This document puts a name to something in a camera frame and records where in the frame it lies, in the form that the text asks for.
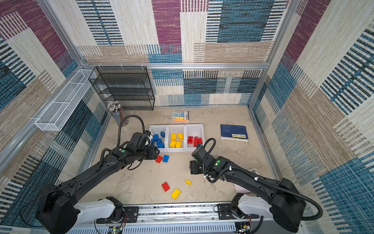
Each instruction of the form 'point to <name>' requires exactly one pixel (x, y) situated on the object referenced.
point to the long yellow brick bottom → (176, 194)
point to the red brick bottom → (165, 186)
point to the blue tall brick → (161, 145)
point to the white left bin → (157, 129)
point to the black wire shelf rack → (129, 86)
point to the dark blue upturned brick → (162, 134)
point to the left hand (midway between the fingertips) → (156, 149)
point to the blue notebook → (233, 132)
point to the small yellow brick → (188, 182)
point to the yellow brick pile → (180, 136)
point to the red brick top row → (159, 159)
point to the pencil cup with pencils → (114, 108)
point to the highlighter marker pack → (180, 116)
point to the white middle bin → (176, 129)
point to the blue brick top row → (165, 158)
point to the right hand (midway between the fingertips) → (196, 168)
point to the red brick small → (190, 140)
